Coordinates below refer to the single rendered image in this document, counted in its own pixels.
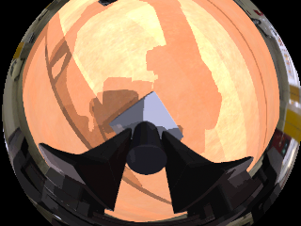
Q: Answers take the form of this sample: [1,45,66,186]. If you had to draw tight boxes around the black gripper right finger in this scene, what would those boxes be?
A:
[161,131,253,215]

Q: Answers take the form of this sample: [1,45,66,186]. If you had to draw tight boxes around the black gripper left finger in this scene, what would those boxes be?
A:
[38,128,132,211]

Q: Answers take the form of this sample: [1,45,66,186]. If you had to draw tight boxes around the dark grey cylinder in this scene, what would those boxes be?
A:
[125,121,166,176]

